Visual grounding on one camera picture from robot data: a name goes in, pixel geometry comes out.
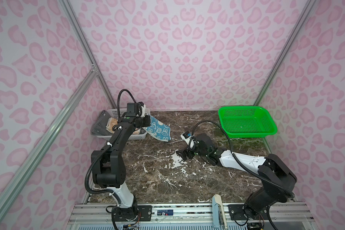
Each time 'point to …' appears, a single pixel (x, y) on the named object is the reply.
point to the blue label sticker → (166, 212)
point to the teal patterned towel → (158, 130)
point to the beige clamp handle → (216, 203)
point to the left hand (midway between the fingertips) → (149, 117)
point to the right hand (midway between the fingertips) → (182, 145)
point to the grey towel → (99, 127)
